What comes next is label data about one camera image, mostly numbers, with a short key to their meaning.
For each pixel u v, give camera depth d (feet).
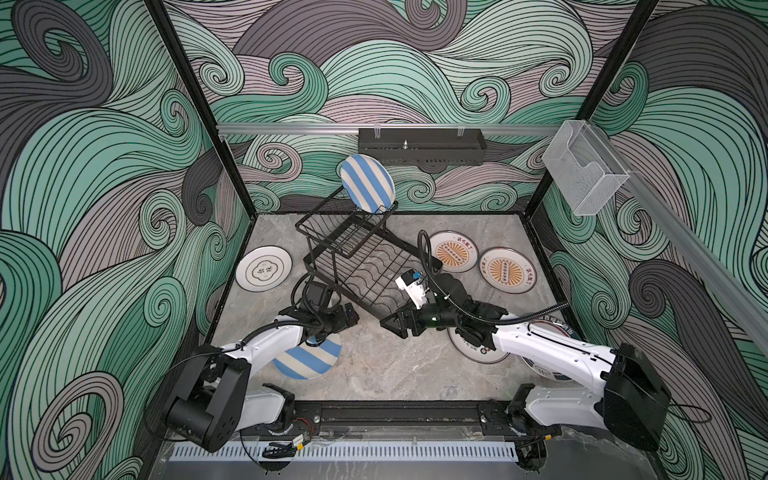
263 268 3.40
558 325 2.87
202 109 2.90
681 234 2.00
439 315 2.09
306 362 2.67
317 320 2.16
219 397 1.35
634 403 1.29
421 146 3.11
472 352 2.62
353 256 2.60
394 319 2.20
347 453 2.49
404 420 2.44
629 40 2.46
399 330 2.16
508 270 3.38
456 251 3.52
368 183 2.90
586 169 2.54
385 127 3.11
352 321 2.59
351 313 2.62
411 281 2.24
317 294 2.29
